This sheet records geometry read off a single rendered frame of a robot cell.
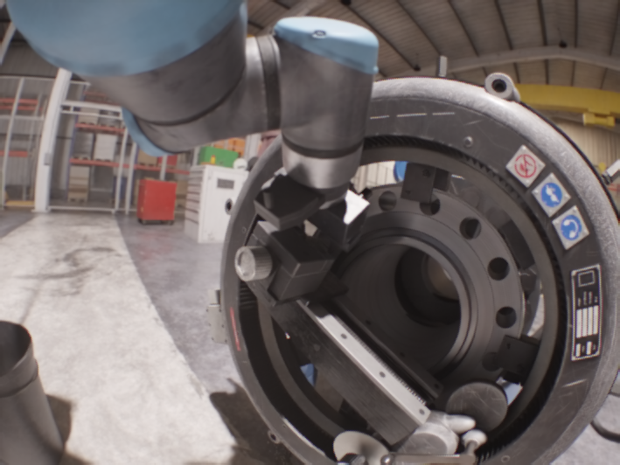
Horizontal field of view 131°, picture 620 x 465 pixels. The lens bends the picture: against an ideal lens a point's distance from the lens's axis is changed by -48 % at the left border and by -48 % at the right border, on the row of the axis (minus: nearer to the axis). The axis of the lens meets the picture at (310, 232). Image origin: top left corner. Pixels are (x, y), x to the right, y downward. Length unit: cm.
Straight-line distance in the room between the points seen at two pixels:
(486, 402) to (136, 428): 96
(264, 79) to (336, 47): 6
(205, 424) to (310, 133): 96
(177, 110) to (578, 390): 44
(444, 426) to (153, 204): 546
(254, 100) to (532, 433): 46
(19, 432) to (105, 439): 32
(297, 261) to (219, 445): 76
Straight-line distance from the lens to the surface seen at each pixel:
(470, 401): 42
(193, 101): 15
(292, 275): 34
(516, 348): 46
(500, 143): 32
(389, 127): 36
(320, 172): 28
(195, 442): 98
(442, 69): 53
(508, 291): 44
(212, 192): 412
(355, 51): 22
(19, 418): 83
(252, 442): 98
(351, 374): 39
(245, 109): 22
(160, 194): 559
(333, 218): 33
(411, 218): 46
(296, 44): 22
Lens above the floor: 77
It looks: 6 degrees down
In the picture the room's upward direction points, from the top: 7 degrees clockwise
